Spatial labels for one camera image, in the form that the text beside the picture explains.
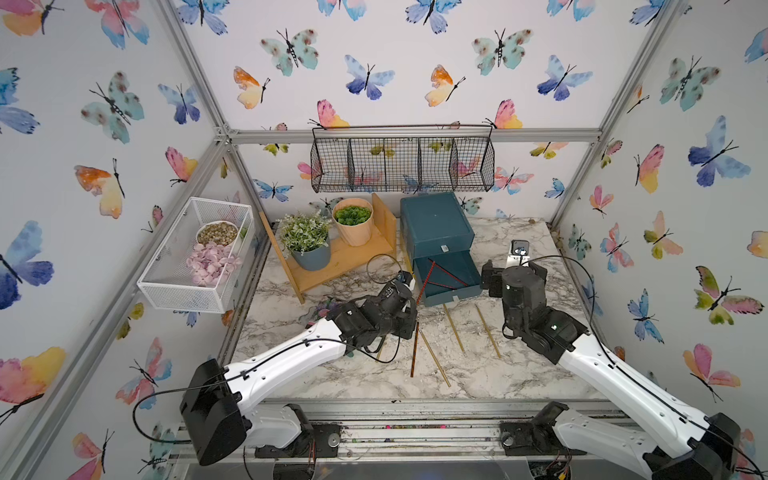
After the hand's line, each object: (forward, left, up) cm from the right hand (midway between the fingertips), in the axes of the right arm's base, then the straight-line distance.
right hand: (513, 261), depth 73 cm
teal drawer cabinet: (+13, +17, -6) cm, 22 cm away
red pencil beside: (+8, +20, -24) cm, 32 cm away
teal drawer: (+9, +13, -21) cm, 26 cm away
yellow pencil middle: (-4, +11, -29) cm, 31 cm away
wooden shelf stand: (+15, +47, -22) cm, 54 cm away
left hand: (-10, +23, -11) cm, 27 cm away
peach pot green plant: (+22, +43, -9) cm, 50 cm away
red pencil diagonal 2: (+7, +16, -22) cm, 28 cm away
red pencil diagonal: (+13, +17, -20) cm, 29 cm away
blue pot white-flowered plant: (+10, +55, -6) cm, 56 cm away
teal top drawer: (+12, +16, -10) cm, 22 cm away
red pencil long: (-12, +23, -29) cm, 39 cm away
